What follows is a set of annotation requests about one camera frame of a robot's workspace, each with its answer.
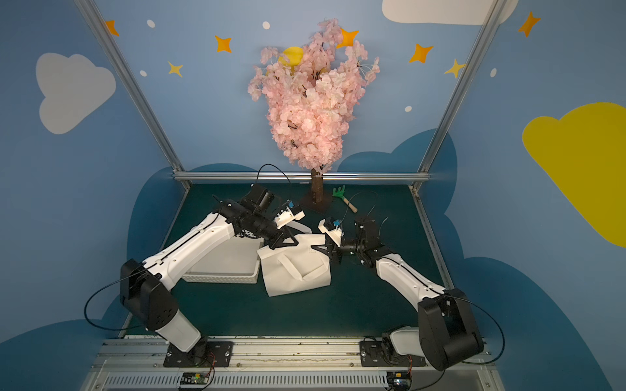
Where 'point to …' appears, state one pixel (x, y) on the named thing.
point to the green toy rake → (340, 193)
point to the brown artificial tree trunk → (317, 186)
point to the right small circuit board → (398, 380)
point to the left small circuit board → (195, 378)
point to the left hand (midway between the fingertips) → (296, 239)
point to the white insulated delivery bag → (296, 268)
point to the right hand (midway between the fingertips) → (318, 241)
